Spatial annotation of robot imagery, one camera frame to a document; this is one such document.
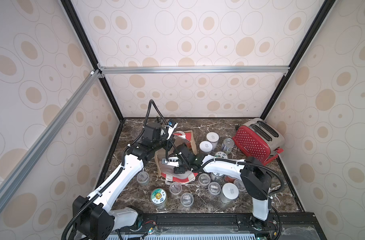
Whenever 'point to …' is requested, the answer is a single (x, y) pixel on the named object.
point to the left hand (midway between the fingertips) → (177, 134)
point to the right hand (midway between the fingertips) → (181, 155)
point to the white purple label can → (205, 146)
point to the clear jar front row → (214, 188)
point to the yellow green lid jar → (158, 197)
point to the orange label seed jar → (221, 154)
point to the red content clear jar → (204, 179)
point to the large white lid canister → (213, 137)
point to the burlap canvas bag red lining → (185, 138)
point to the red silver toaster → (257, 138)
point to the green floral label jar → (142, 178)
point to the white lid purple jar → (229, 193)
